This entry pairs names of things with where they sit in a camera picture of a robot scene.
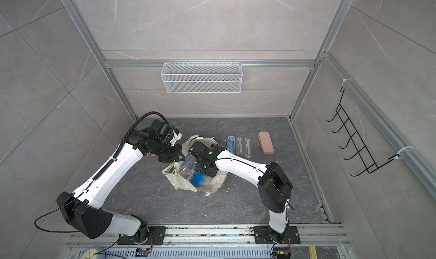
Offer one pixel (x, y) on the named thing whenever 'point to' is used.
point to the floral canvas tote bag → (211, 184)
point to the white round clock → (89, 254)
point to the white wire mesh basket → (201, 78)
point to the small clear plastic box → (247, 147)
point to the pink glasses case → (266, 143)
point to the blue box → (198, 178)
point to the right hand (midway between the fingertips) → (202, 170)
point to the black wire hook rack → (361, 150)
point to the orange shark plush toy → (152, 155)
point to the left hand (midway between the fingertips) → (186, 156)
